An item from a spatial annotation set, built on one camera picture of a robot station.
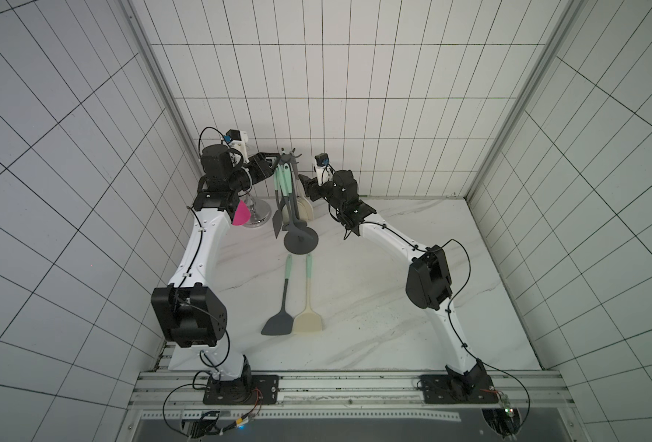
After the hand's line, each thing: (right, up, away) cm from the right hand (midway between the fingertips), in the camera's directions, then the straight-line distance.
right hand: (314, 163), depth 88 cm
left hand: (-10, -2, -11) cm, 15 cm away
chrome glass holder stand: (-24, -15, +27) cm, 39 cm away
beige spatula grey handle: (-4, -14, +10) cm, 18 cm away
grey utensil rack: (-7, -26, +17) cm, 32 cm away
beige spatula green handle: (-2, -51, -2) cm, 51 cm away
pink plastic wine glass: (-26, -17, +8) cm, 32 cm away
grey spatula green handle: (-10, -51, -4) cm, 52 cm away
